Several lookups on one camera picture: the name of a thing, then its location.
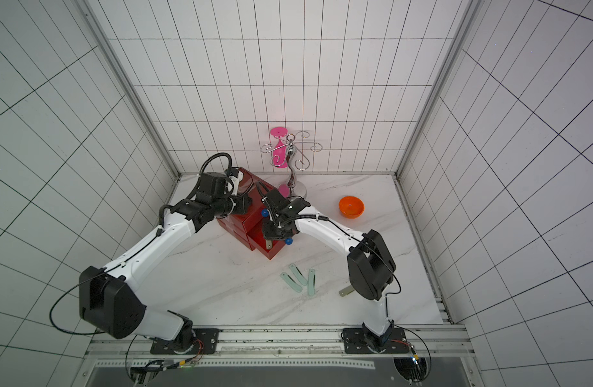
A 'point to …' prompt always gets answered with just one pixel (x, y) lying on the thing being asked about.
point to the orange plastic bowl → (351, 206)
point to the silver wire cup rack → (298, 189)
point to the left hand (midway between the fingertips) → (249, 205)
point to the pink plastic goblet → (280, 152)
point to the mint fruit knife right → (311, 281)
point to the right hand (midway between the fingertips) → (267, 229)
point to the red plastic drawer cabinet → (246, 227)
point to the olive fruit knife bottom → (346, 291)
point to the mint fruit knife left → (296, 287)
